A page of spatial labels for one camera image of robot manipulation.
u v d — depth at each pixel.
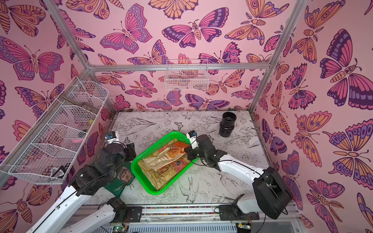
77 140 0.73
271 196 0.42
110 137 0.57
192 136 0.74
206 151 0.64
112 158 0.48
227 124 0.95
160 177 0.80
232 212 0.65
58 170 0.63
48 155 0.65
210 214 0.75
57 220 0.39
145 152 0.87
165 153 0.87
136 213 0.73
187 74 0.95
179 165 0.85
